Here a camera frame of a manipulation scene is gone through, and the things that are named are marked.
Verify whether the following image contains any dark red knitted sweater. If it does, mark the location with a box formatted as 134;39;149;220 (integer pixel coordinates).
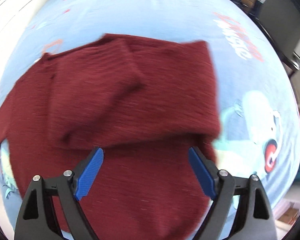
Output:
0;34;219;239

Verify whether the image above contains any dark grey chair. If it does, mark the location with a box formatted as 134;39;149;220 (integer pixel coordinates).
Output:
249;0;300;76

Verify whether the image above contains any blue dinosaur print bedsheet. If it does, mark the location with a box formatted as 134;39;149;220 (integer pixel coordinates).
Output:
0;0;300;240

